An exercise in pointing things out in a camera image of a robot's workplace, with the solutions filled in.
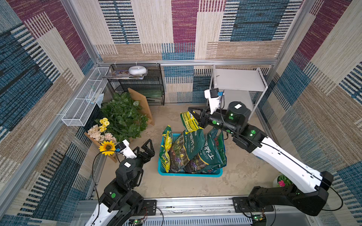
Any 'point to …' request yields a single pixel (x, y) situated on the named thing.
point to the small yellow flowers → (105, 122)
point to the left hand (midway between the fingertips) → (146, 143)
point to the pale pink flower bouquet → (95, 132)
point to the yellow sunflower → (107, 148)
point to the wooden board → (142, 101)
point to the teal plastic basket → (163, 168)
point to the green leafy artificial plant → (126, 119)
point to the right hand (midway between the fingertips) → (189, 107)
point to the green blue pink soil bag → (220, 147)
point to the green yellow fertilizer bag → (166, 148)
